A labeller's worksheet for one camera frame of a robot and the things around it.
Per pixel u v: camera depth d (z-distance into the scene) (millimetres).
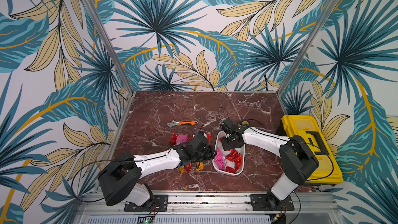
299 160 462
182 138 925
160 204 741
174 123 1006
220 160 835
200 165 799
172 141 916
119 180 419
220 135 902
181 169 811
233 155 862
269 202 662
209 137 963
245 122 1003
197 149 655
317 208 741
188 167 804
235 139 660
